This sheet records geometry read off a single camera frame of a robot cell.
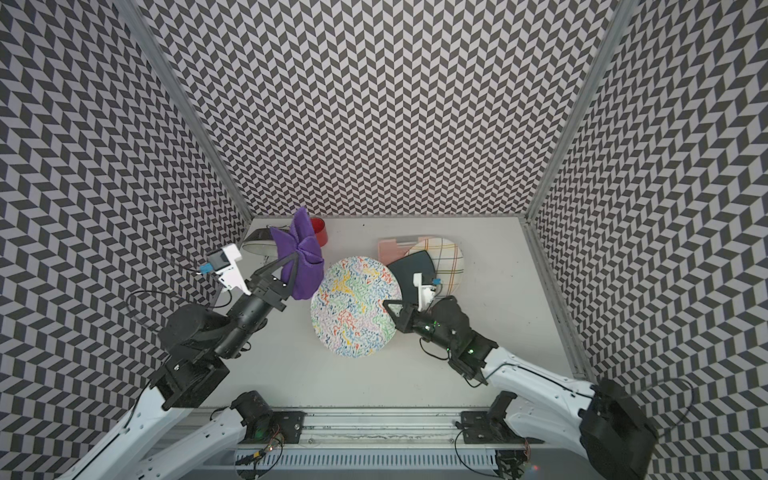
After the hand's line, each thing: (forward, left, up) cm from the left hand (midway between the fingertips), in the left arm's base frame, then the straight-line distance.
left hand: (302, 260), depth 56 cm
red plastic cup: (+45, +13, -42) cm, 63 cm away
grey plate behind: (+32, +27, -29) cm, 51 cm away
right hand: (+1, -15, -21) cm, 26 cm away
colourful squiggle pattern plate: (+2, -5, -23) cm, 24 cm away
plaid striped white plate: (+22, -34, -32) cm, 52 cm away
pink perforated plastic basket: (+30, -15, -34) cm, 48 cm away
